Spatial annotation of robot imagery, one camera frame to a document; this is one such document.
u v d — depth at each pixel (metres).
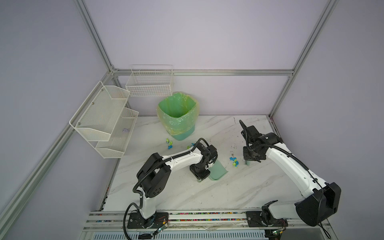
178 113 1.10
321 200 0.39
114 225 0.73
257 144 0.55
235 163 0.93
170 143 1.04
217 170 0.93
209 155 0.63
